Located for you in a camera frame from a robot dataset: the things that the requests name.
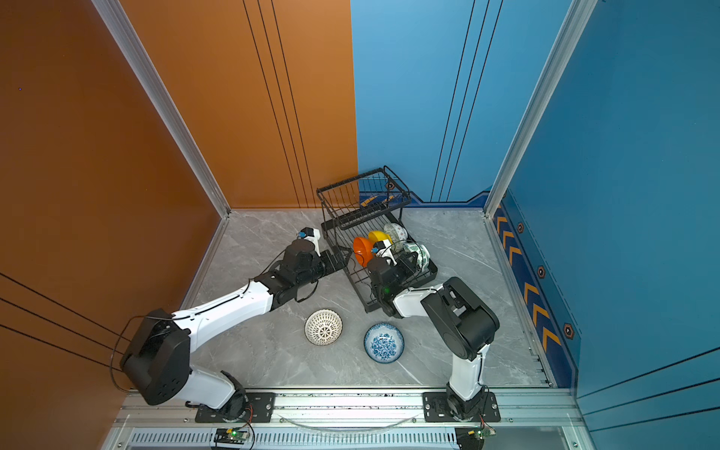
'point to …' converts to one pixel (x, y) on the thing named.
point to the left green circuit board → (232, 435)
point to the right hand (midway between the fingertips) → (420, 254)
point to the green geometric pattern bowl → (397, 234)
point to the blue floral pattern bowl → (383, 343)
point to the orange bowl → (363, 250)
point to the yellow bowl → (379, 236)
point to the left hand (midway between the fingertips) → (345, 251)
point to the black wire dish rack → (357, 204)
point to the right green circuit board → (483, 432)
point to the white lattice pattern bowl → (323, 327)
